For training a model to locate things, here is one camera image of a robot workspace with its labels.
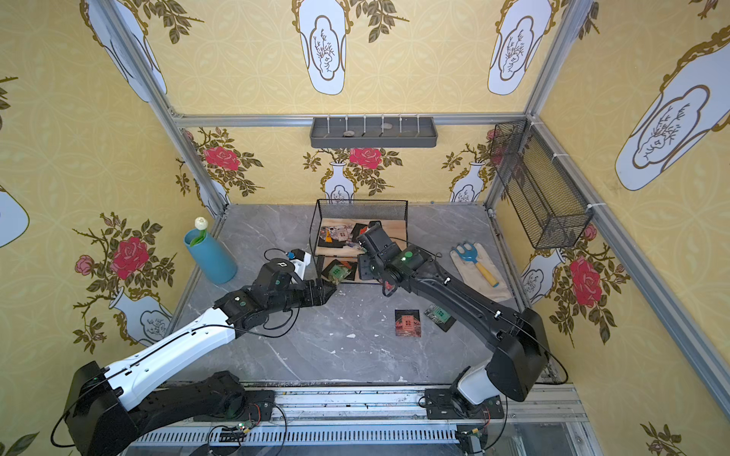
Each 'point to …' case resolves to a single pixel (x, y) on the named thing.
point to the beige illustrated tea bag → (338, 234)
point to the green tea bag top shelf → (441, 317)
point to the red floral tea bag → (389, 288)
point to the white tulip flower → (201, 223)
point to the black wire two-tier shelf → (335, 226)
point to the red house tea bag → (408, 322)
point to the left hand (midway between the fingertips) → (327, 289)
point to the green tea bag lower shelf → (336, 272)
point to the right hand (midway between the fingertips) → (361, 267)
